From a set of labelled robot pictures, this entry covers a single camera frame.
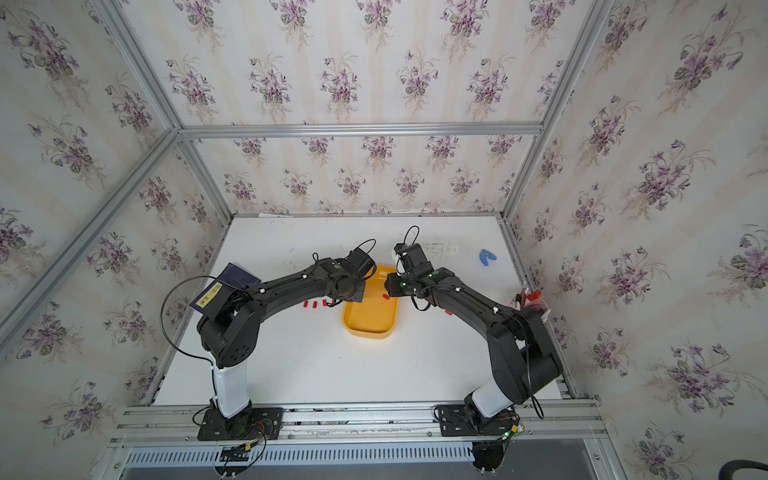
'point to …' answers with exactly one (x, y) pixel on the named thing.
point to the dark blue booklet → (229, 274)
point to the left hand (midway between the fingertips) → (357, 295)
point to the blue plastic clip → (484, 254)
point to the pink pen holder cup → (533, 299)
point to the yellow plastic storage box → (375, 317)
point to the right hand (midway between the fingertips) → (393, 284)
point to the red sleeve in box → (385, 296)
